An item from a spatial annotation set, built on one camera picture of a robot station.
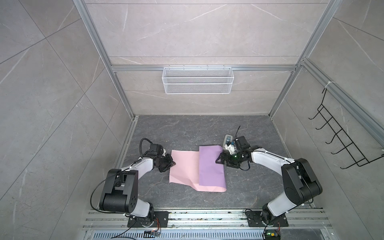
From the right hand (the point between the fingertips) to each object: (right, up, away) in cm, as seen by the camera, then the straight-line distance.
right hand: (221, 162), depth 90 cm
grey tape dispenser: (+6, +14, +11) cm, 19 cm away
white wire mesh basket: (-14, +54, +13) cm, 58 cm away
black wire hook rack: (+50, +9, -31) cm, 60 cm away
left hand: (-29, +1, +2) cm, 29 cm away
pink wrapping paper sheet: (-14, -4, -2) cm, 14 cm away
